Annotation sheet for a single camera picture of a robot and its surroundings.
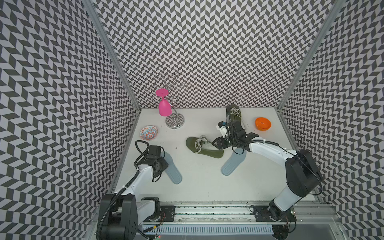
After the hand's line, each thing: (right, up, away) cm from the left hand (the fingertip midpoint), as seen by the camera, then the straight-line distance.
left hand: (163, 167), depth 88 cm
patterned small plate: (-14, +19, +15) cm, 28 cm away
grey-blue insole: (+6, -2, -1) cm, 6 cm away
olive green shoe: (+46, +33, +20) cm, 60 cm away
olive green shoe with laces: (+23, +12, +1) cm, 26 cm away
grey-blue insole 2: (+45, +5, +4) cm, 45 cm away
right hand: (+32, +14, 0) cm, 34 cm away
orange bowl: (+67, +25, +19) cm, 74 cm away
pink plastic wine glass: (0, +36, +4) cm, 36 cm away
